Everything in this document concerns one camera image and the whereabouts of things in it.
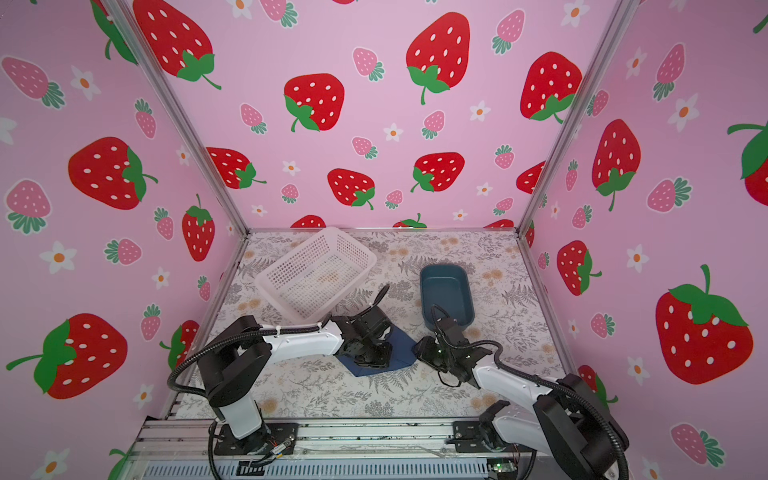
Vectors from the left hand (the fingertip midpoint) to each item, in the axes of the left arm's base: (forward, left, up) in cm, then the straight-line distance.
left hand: (394, 366), depth 84 cm
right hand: (+4, -5, +1) cm, 7 cm away
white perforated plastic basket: (+33, +29, -1) cm, 44 cm away
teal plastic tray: (+30, -19, -3) cm, 36 cm away
